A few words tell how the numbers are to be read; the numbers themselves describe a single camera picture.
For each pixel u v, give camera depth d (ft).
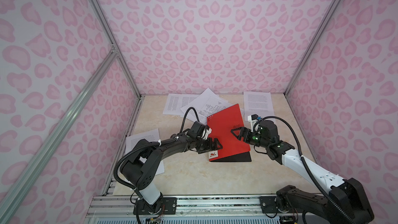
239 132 2.36
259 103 3.74
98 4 2.47
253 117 2.50
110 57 2.86
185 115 2.46
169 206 2.41
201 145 2.51
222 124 3.31
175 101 3.85
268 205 2.41
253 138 2.31
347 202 1.42
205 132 2.89
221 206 2.46
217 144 2.62
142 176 1.47
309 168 1.56
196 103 3.77
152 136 3.22
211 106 3.73
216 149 2.51
